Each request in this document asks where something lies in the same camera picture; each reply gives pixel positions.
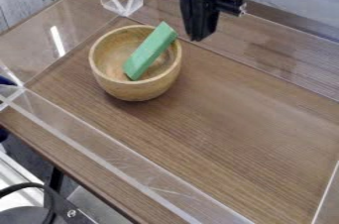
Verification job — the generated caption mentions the green rectangular block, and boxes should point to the green rectangular block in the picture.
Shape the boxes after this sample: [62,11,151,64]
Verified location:
[123,22,178,80]

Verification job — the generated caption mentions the brown wooden bowl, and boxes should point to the brown wooden bowl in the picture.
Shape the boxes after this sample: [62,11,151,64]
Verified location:
[88,25,183,101]

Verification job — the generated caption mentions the clear acrylic tray walls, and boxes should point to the clear acrylic tray walls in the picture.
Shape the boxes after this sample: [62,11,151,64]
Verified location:
[0,0,339,224]

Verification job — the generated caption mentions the blue object at edge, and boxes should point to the blue object at edge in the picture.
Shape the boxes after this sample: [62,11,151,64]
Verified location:
[0,75,18,86]

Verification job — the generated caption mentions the black table leg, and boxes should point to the black table leg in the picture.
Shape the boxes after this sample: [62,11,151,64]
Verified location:
[50,168,64,192]

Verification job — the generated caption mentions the black cable loop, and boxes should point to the black cable loop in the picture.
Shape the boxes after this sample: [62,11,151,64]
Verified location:
[0,181,59,224]

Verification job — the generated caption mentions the grey metal base plate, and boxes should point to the grey metal base plate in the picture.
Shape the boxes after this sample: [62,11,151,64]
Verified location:
[43,187,98,224]

